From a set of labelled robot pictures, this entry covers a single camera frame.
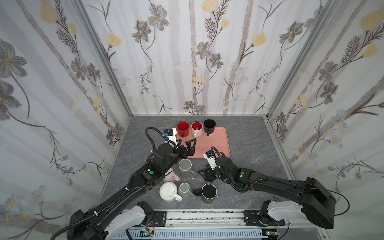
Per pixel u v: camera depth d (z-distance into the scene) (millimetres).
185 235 702
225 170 599
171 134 617
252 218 735
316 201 415
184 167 804
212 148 638
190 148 632
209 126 1020
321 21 729
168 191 751
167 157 528
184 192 735
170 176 804
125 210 601
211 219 749
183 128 1067
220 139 1039
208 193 741
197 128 1069
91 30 750
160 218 738
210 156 701
